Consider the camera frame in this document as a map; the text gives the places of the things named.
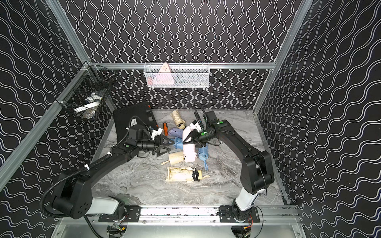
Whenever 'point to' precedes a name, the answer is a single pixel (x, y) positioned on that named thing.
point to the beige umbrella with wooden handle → (181, 174)
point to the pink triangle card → (164, 76)
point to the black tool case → (126, 118)
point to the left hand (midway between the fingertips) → (171, 144)
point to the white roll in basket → (90, 110)
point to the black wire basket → (86, 95)
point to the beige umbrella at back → (177, 119)
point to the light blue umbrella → (203, 153)
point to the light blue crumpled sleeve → (178, 143)
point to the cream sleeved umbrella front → (175, 157)
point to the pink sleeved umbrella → (189, 150)
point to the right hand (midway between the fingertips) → (185, 144)
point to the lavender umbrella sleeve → (176, 132)
